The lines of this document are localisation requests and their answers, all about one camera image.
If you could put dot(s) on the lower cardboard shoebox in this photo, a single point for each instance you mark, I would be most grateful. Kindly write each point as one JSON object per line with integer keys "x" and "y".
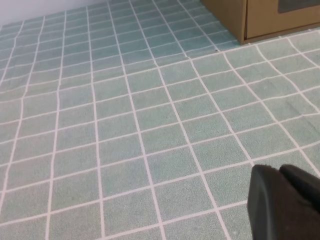
{"x": 254, "y": 20}

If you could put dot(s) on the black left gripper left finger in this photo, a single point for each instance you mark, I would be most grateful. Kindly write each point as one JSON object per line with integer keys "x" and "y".
{"x": 276, "y": 210}

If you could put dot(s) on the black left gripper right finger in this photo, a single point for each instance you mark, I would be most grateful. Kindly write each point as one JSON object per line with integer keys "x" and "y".
{"x": 306, "y": 184}

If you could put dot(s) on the cyan checkered tablecloth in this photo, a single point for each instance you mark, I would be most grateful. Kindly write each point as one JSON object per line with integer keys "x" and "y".
{"x": 142, "y": 120}

